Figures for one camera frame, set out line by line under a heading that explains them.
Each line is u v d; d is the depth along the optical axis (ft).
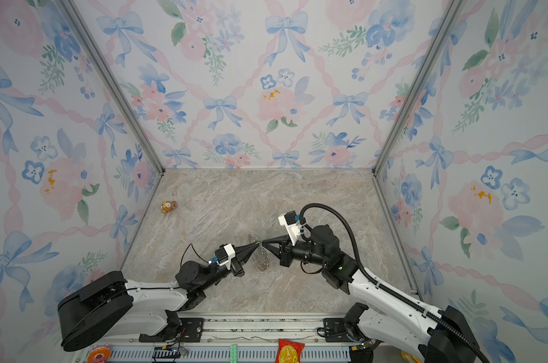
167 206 3.35
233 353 2.26
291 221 2.05
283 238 2.13
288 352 2.26
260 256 2.22
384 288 1.60
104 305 1.58
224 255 1.88
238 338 2.41
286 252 1.99
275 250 2.19
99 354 2.19
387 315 1.60
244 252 2.14
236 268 2.07
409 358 2.21
